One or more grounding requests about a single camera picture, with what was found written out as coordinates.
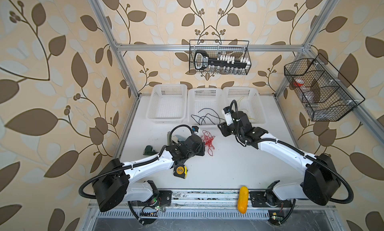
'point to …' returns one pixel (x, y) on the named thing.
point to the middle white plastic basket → (205, 106)
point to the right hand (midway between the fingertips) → (221, 125)
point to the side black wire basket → (325, 94)
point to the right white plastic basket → (248, 100)
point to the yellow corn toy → (243, 199)
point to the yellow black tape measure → (180, 170)
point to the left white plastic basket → (166, 103)
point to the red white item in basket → (298, 82)
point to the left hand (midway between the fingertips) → (206, 144)
